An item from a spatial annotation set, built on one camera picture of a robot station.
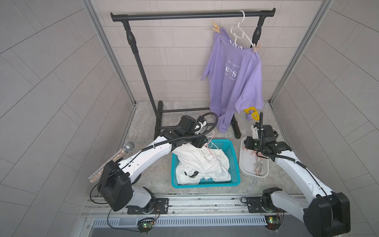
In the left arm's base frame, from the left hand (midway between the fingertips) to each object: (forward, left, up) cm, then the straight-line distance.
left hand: (206, 137), depth 78 cm
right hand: (+2, -22, -5) cm, 23 cm away
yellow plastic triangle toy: (+29, -38, -15) cm, 50 cm away
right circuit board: (-35, -31, -16) cm, 50 cm away
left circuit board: (-36, +28, -14) cm, 48 cm away
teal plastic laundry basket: (0, -13, -8) cm, 15 cm away
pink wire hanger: (-1, -1, -6) cm, 6 cm away
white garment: (-11, +6, -8) cm, 15 cm away
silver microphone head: (-10, +36, +8) cm, 38 cm away
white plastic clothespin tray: (-9, -27, -15) cm, 32 cm away
